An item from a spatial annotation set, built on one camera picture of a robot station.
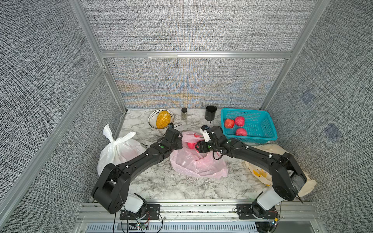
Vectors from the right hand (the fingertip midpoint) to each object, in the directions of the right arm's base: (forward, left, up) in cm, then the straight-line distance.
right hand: (199, 141), depth 86 cm
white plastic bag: (-6, +43, 0) cm, 44 cm away
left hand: (+2, +10, 0) cm, 11 cm away
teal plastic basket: (+22, -47, -13) cm, 54 cm away
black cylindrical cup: (+30, -11, -7) cm, 33 cm away
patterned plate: (+26, +34, -11) cm, 44 cm away
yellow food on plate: (+23, +24, -7) cm, 34 cm away
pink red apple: (+12, -30, -7) cm, 33 cm away
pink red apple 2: (+1, +5, -7) cm, 8 cm away
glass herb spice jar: (+28, +9, -7) cm, 30 cm away
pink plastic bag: (-9, +6, -7) cm, 13 cm away
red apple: (+19, -23, -7) cm, 31 cm away
